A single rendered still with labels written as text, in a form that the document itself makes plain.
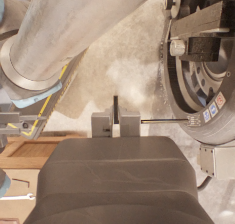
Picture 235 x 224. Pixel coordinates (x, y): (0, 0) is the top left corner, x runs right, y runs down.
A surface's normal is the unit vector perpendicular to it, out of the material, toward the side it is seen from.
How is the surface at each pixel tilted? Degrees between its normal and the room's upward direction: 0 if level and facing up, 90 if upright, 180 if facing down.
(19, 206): 0
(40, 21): 46
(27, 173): 0
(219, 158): 22
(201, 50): 4
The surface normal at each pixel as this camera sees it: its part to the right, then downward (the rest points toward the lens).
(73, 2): -0.42, 0.77
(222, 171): 0.00, -0.14
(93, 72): 0.01, 0.25
